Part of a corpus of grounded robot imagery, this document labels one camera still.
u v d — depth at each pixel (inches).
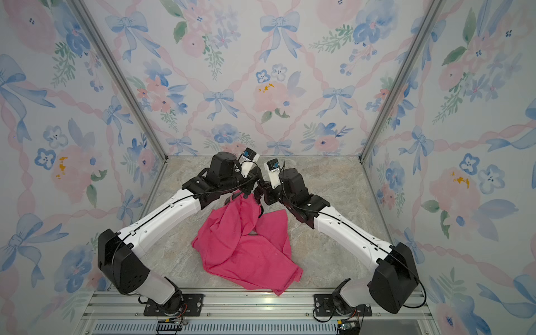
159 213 18.9
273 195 26.9
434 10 27.1
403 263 16.1
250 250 33.1
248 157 25.8
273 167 25.6
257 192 31.3
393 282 15.7
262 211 35.6
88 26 28.4
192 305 28.9
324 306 28.8
